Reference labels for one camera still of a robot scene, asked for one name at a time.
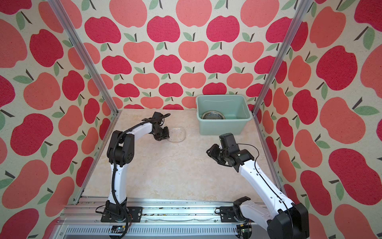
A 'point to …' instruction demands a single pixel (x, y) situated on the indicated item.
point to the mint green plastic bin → (236, 108)
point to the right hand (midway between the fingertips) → (211, 151)
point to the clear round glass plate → (177, 134)
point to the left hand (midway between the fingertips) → (171, 137)
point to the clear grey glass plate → (213, 115)
